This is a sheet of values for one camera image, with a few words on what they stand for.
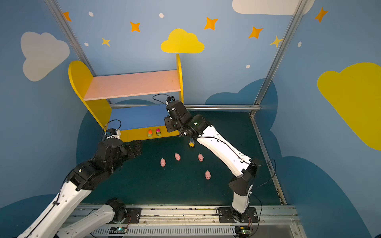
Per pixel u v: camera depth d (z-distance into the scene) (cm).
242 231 71
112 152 49
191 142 98
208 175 87
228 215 75
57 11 70
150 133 104
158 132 105
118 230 70
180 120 51
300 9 70
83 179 43
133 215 74
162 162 92
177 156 95
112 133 57
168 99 61
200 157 94
